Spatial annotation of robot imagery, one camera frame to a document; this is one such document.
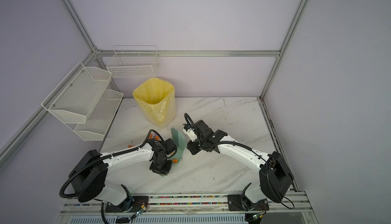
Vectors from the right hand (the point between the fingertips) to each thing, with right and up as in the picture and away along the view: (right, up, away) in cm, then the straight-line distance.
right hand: (187, 146), depth 80 cm
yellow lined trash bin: (-24, +28, +28) cm, 46 cm away
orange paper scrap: (-8, -10, +6) cm, 14 cm away
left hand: (-13, -15, 0) cm, 20 cm away
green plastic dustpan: (-4, 0, +1) cm, 4 cm away
